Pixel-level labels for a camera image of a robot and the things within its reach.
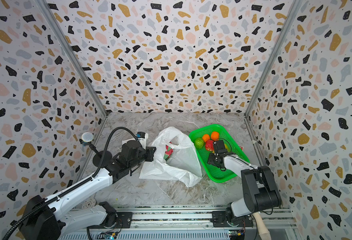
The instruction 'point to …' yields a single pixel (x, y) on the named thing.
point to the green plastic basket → (210, 171)
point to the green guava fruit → (199, 143)
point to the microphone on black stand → (87, 138)
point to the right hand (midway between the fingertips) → (211, 157)
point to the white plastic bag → (184, 165)
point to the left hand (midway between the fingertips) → (156, 146)
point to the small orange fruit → (206, 137)
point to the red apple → (209, 145)
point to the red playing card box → (241, 147)
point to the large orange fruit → (215, 136)
